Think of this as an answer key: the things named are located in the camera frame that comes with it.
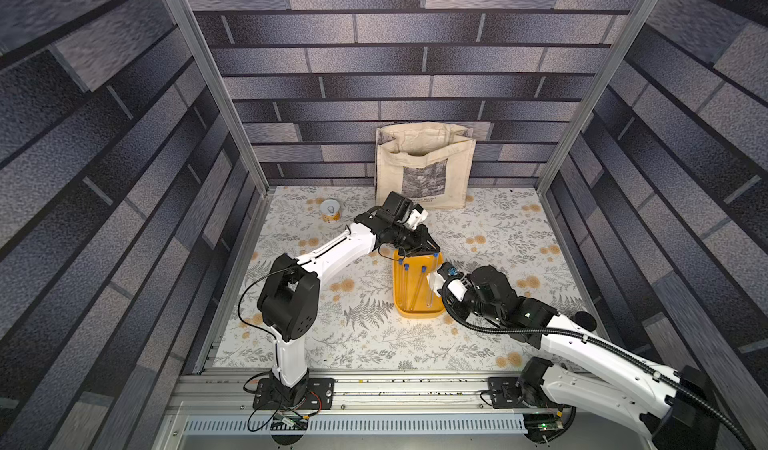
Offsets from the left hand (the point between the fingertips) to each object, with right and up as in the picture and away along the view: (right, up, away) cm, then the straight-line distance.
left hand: (440, 248), depth 79 cm
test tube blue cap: (-10, -11, +16) cm, 22 cm away
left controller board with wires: (-39, -43, -7) cm, 59 cm away
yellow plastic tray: (-6, -17, +11) cm, 21 cm away
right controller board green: (+23, -42, -9) cm, 49 cm away
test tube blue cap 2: (-8, -13, +14) cm, 21 cm away
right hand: (0, -10, 0) cm, 10 cm away
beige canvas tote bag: (0, +26, +16) cm, 30 cm away
